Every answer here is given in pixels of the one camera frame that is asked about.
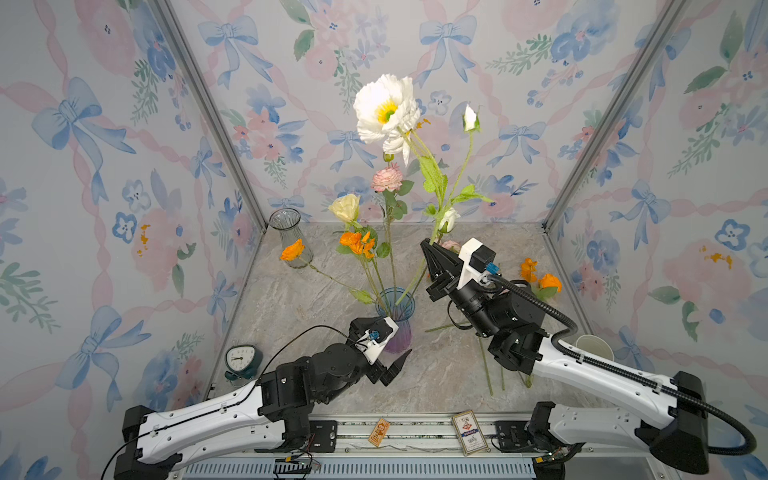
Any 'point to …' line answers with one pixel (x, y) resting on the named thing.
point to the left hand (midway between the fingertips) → (394, 333)
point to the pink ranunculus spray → (452, 245)
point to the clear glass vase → (287, 221)
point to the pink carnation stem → (486, 371)
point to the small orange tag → (380, 428)
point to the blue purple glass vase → (398, 305)
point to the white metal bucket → (595, 345)
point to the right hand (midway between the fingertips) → (427, 240)
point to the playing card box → (470, 434)
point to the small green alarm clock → (243, 361)
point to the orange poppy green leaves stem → (545, 286)
